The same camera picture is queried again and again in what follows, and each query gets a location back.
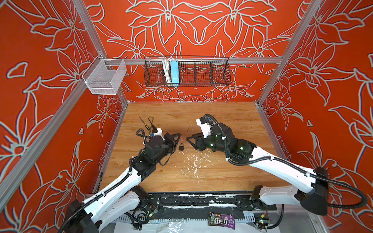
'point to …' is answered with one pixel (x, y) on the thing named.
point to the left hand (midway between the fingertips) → (182, 132)
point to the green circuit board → (264, 221)
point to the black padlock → (181, 148)
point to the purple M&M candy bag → (225, 220)
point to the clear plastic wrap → (173, 225)
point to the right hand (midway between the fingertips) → (187, 137)
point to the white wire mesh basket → (104, 76)
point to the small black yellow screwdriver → (145, 125)
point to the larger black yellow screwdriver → (154, 129)
